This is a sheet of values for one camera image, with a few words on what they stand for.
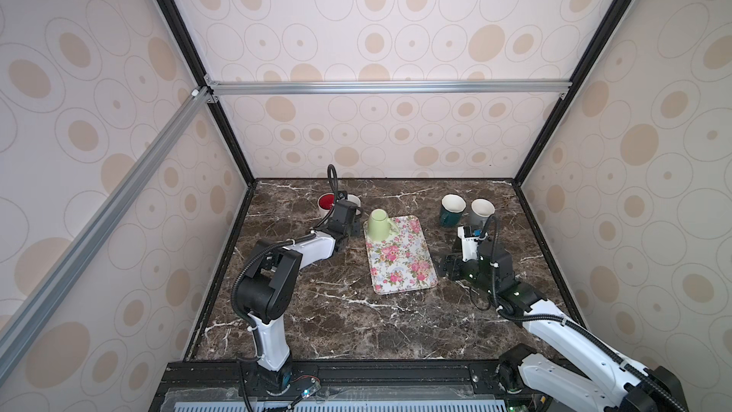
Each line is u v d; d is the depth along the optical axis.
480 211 1.00
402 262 0.95
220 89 0.90
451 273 0.71
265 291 0.49
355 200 0.82
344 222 0.76
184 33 0.78
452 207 1.01
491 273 0.59
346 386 0.73
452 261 0.71
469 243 0.71
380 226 0.96
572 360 0.49
